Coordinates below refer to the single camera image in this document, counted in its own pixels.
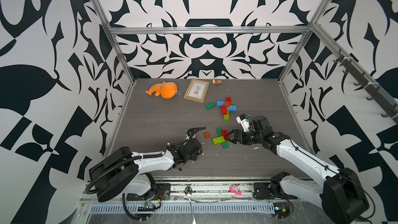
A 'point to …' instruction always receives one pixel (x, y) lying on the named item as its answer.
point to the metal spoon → (188, 191)
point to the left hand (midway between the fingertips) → (193, 145)
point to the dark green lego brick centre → (210, 106)
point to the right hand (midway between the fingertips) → (228, 135)
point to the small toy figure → (216, 81)
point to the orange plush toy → (167, 89)
